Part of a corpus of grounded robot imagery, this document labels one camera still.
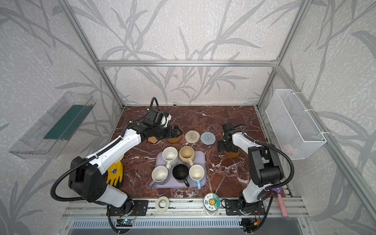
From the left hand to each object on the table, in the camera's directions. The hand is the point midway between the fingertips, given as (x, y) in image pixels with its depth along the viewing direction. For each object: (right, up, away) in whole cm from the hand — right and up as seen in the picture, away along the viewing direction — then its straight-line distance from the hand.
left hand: (177, 134), depth 81 cm
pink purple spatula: (+55, -37, -8) cm, 66 cm away
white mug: (-6, -15, +10) cm, 19 cm away
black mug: (+2, -22, +1) cm, 22 cm away
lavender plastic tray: (-3, -28, +1) cm, 28 cm away
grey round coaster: (+19, -5, +20) cm, 28 cm away
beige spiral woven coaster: (+8, -4, +20) cm, 22 cm away
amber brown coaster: (+34, -14, +10) cm, 38 cm away
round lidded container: (+18, -31, -13) cm, 38 cm away
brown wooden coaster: (-4, -6, +18) cm, 19 cm away
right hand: (+29, -11, +13) cm, 34 cm away
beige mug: (+5, -14, +10) cm, 18 cm away
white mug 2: (-10, -23, +1) cm, 25 cm away
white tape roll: (-8, -38, -8) cm, 39 cm away
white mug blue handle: (+11, -23, +2) cm, 25 cm away
